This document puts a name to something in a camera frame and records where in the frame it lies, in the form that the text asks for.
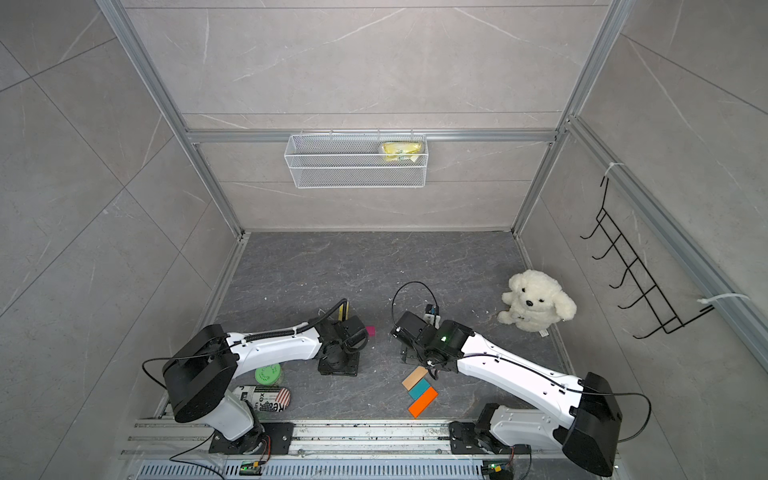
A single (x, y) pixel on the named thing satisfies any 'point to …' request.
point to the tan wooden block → (417, 374)
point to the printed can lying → (265, 399)
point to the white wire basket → (357, 161)
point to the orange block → (422, 403)
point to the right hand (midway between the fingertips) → (418, 354)
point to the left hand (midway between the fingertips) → (354, 367)
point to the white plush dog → (536, 302)
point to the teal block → (419, 389)
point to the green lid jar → (268, 375)
